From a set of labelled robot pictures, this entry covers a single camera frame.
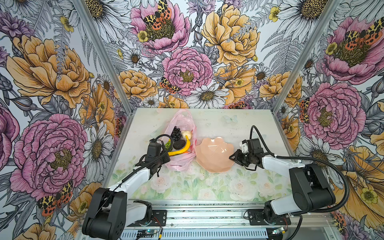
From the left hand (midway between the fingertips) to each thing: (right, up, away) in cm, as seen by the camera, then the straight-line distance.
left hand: (166, 158), depth 90 cm
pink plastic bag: (+8, +16, +14) cm, 23 cm away
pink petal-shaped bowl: (+29, +1, +4) cm, 29 cm away
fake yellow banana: (+10, +3, +6) cm, 12 cm away
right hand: (+38, -2, 0) cm, 38 cm away
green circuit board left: (-6, -31, -19) cm, 37 cm away
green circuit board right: (+56, -30, -19) cm, 66 cm away
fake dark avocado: (+6, +8, +7) cm, 12 cm away
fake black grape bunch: (+4, +14, +12) cm, 19 cm away
